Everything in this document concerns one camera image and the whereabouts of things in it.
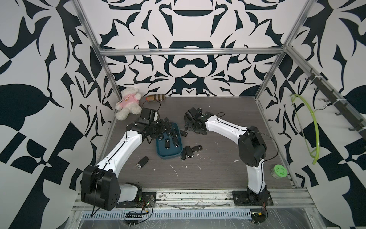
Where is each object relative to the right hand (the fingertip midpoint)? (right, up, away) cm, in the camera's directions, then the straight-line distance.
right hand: (191, 126), depth 94 cm
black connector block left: (-30, -43, -22) cm, 57 cm away
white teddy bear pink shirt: (-45, +15, +12) cm, 49 cm away
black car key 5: (-1, -16, -4) cm, 16 cm away
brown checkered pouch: (-26, +21, +22) cm, 39 cm away
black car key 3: (-15, -11, 0) cm, 19 cm away
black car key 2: (-10, -10, +1) cm, 14 cm away
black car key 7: (-30, -21, -6) cm, 37 cm away
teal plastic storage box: (-14, -13, -1) cm, 19 cm away
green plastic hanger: (+54, -10, -30) cm, 62 cm away
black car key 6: (+4, -14, -2) cm, 15 cm away
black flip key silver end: (-5, -17, -4) cm, 18 cm away
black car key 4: (-20, -7, +2) cm, 21 cm away
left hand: (-14, +2, -10) cm, 18 cm away
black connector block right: (+32, -43, -22) cm, 58 cm away
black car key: (-11, -4, +4) cm, 12 cm away
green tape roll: (+47, -23, -14) cm, 54 cm away
